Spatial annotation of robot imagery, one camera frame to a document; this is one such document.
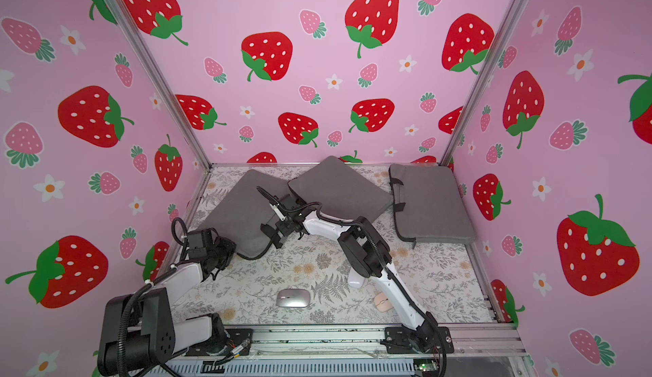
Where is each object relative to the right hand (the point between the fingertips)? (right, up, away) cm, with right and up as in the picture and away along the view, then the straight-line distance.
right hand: (278, 225), depth 98 cm
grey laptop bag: (-16, +5, +3) cm, 17 cm away
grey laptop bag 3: (+62, +6, +1) cm, 63 cm away
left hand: (-14, -5, -6) cm, 16 cm away
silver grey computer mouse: (+9, -21, -17) cm, 29 cm away
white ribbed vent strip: (+13, -36, -28) cm, 48 cm away
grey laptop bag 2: (+25, +14, +9) cm, 30 cm away
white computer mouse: (+29, -17, -12) cm, 36 cm away
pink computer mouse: (+38, -22, -18) cm, 47 cm away
